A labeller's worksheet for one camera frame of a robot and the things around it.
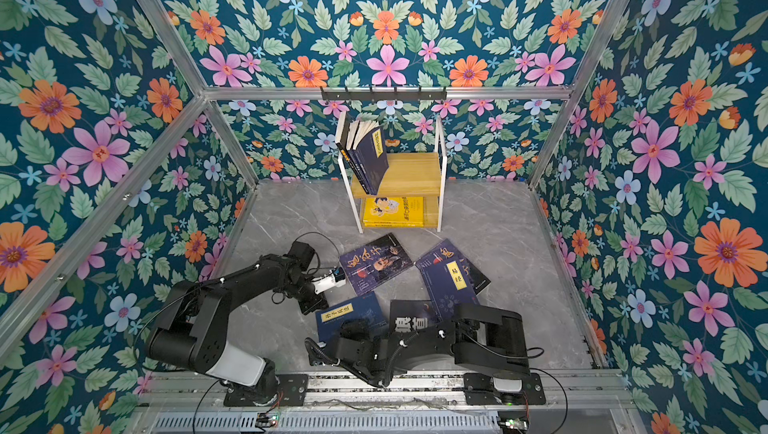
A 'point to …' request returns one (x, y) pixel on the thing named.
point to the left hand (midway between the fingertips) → (327, 300)
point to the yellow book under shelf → (394, 223)
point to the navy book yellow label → (361, 147)
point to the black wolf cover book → (411, 316)
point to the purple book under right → (480, 281)
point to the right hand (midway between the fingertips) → (347, 322)
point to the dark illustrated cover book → (375, 261)
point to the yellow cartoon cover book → (394, 211)
